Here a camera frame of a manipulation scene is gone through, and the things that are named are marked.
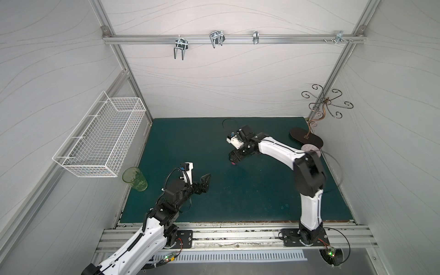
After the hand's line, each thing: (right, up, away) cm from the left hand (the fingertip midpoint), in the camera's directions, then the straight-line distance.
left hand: (203, 174), depth 79 cm
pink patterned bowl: (+60, +11, +22) cm, 65 cm away
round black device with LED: (+57, -34, -7) cm, 67 cm away
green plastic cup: (-34, -2, +3) cm, 35 cm away
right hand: (+17, +9, +15) cm, 24 cm away
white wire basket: (-41, +15, -10) cm, 45 cm away
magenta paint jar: (+15, +2, +20) cm, 25 cm away
